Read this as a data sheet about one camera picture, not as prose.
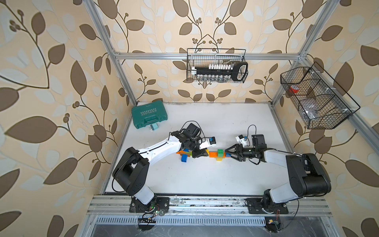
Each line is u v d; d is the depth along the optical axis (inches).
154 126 41.2
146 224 26.8
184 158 35.0
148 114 42.6
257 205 28.9
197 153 29.0
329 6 27.8
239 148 31.6
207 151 32.2
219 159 35.7
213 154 34.1
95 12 29.1
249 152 30.9
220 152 33.1
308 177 17.9
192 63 37.8
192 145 27.9
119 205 30.1
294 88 34.2
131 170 18.3
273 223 28.2
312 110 29.0
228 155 33.2
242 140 34.1
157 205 29.0
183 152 35.6
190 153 30.2
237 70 32.6
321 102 28.8
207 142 28.4
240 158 32.0
